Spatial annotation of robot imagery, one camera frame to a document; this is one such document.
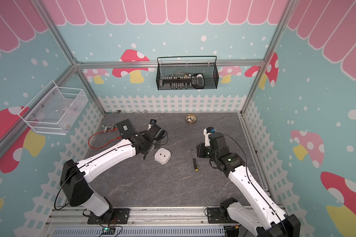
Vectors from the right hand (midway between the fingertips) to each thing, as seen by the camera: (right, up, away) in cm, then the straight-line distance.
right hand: (197, 145), depth 76 cm
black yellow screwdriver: (0, -14, +13) cm, 19 cm away
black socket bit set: (-11, +37, +13) cm, 40 cm away
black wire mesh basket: (+6, +42, +16) cm, 45 cm away
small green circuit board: (-44, -42, -4) cm, 61 cm away
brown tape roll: (-1, +16, +39) cm, 42 cm away
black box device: (-50, +8, +32) cm, 60 cm away
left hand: (-24, +1, +6) cm, 24 cm away
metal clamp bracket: (-64, +9, +33) cm, 73 cm away
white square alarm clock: (-20, -8, +16) cm, 27 cm away
